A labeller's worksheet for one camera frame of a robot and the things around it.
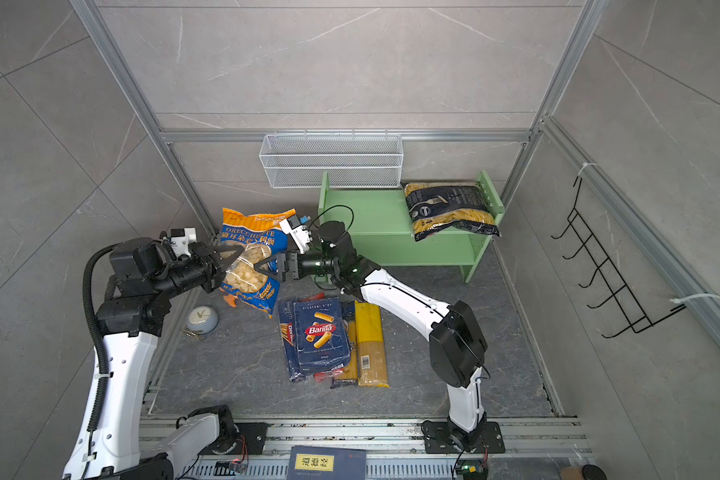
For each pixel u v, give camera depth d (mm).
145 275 475
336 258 601
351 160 1007
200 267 561
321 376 815
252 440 730
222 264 579
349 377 811
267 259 639
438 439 730
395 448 730
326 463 686
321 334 822
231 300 979
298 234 662
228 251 627
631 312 614
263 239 659
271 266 660
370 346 876
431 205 817
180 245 601
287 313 931
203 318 907
